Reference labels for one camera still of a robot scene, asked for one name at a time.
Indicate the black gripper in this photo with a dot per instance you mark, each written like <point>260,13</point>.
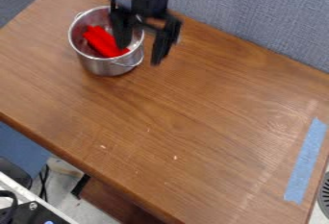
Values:
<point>123,21</point>

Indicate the red block object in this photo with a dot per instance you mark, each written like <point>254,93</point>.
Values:
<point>101,41</point>

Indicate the metal pot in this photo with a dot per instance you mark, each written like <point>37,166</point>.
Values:
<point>92,61</point>

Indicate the grey round vent object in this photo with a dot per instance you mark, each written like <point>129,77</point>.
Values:
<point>322,196</point>

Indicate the blue tape strip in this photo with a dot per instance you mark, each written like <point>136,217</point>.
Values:
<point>303,166</point>

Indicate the black chair base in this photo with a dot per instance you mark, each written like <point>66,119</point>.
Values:
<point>14,173</point>

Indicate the black device with cable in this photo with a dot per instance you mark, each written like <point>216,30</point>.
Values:
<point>26,213</point>

